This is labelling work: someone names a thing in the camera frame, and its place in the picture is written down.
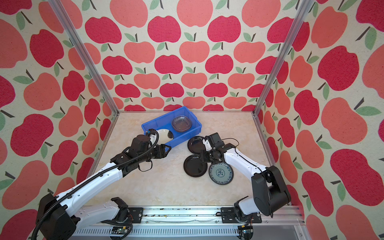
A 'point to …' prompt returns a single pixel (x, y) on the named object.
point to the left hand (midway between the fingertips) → (170, 149)
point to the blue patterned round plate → (221, 173)
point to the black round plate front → (194, 166)
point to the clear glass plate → (181, 123)
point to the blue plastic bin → (164, 122)
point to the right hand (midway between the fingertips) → (204, 157)
